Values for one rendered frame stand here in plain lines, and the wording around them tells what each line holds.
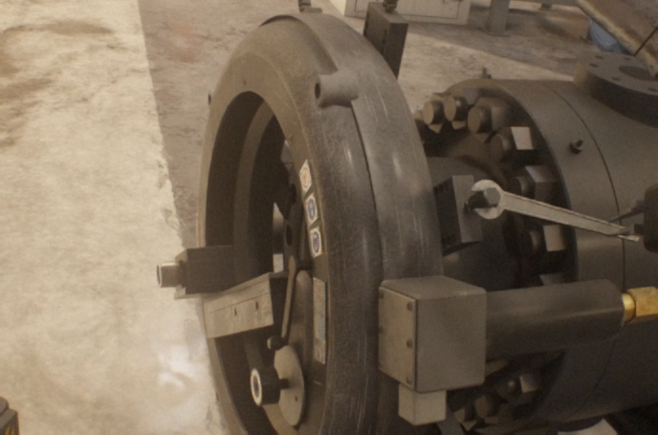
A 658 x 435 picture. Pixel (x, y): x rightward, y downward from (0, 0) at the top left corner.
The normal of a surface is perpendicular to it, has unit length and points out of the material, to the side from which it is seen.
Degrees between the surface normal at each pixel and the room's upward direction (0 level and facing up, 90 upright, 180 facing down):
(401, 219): 50
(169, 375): 0
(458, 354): 67
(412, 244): 55
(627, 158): 31
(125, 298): 0
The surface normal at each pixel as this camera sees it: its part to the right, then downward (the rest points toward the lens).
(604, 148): 0.27, -0.56
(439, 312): 0.36, 0.07
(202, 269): 0.34, -0.20
